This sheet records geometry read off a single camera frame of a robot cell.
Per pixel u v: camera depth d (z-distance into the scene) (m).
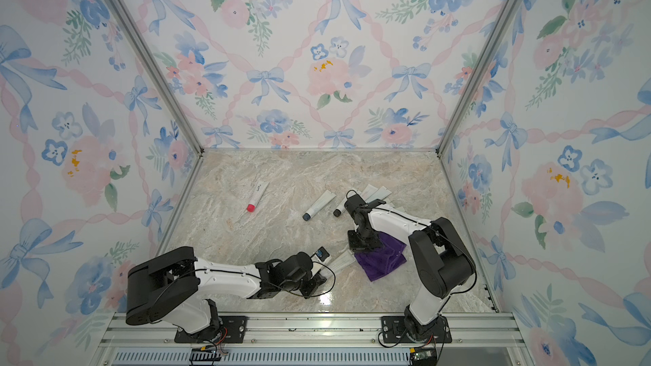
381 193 1.05
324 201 1.01
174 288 0.44
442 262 0.46
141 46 0.84
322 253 0.74
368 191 1.04
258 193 1.03
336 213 0.98
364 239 0.77
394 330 0.73
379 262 0.83
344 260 0.86
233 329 0.74
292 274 0.65
